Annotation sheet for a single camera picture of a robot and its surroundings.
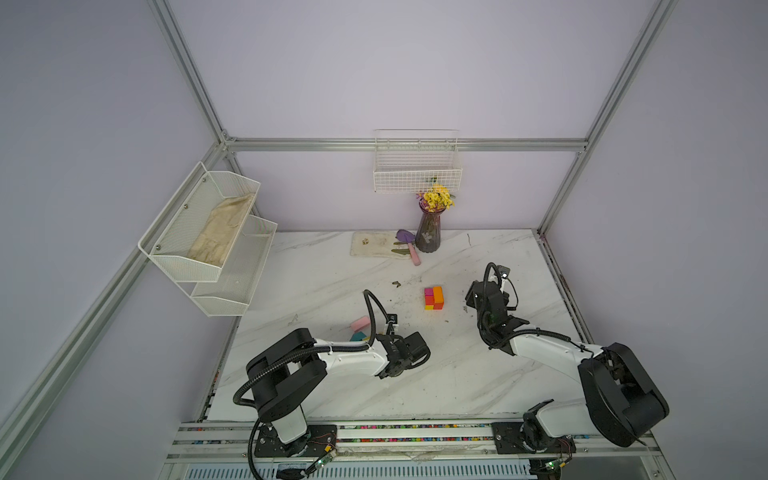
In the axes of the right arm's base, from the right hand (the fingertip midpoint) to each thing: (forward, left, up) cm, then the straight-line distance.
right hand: (482, 283), depth 90 cm
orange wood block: (+2, +12, -8) cm, 15 cm away
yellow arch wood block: (-2, +15, -11) cm, 19 cm away
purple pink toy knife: (+31, +22, -11) cm, 40 cm away
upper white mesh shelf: (+2, +79, +20) cm, 82 cm away
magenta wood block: (+3, +16, -9) cm, 18 cm away
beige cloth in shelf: (+6, +74, +19) cm, 77 cm away
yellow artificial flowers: (+26, +13, +12) cm, 31 cm away
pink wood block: (-8, +38, -12) cm, 40 cm away
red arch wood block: (-1, +12, -11) cm, 17 cm away
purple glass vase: (+25, +15, -1) cm, 29 cm away
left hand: (-18, +28, -11) cm, 35 cm away
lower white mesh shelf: (+12, +84, -11) cm, 86 cm away
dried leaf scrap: (+8, +27, -12) cm, 30 cm away
